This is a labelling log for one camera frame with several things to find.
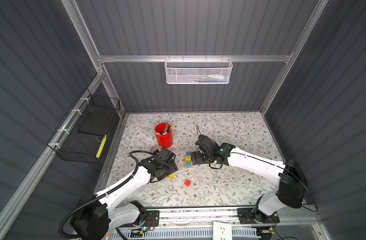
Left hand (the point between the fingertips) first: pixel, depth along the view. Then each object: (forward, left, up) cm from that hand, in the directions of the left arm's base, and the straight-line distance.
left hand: (173, 169), depth 82 cm
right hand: (+4, -14, +4) cm, 15 cm away
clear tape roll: (+20, +11, -8) cm, 25 cm away
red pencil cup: (+19, +5, +8) cm, 22 cm away
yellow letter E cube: (-1, +1, -7) cm, 7 cm away
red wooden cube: (-5, -8, -8) cm, 12 cm away
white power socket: (-29, -22, -4) cm, 37 cm away
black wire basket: (+10, +45, +19) cm, 50 cm away
